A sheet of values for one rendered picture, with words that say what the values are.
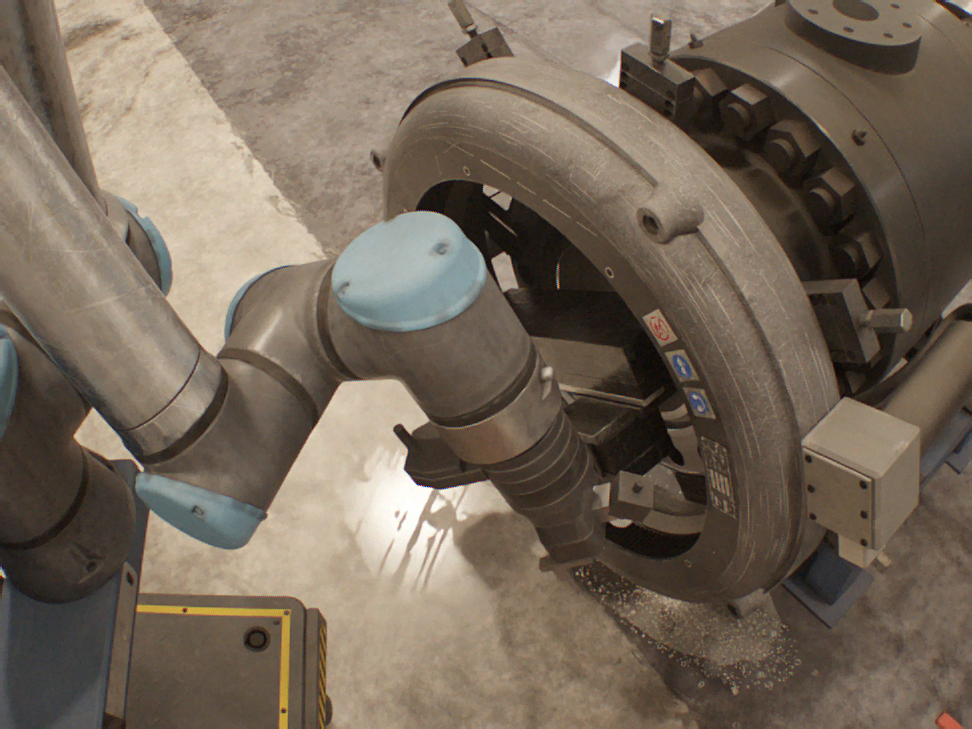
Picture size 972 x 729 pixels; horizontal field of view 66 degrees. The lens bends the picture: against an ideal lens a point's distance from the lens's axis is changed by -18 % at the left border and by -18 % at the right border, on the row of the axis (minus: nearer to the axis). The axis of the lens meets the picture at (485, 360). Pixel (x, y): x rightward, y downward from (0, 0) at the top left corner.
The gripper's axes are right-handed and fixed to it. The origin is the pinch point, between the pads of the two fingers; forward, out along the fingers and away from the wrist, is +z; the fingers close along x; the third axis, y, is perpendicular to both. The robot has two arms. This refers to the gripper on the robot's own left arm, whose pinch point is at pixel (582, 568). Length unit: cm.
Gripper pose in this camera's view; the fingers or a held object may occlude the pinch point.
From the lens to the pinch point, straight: 81.9
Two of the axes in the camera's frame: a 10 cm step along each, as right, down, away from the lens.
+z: 4.6, 6.8, 5.8
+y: 8.8, -2.5, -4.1
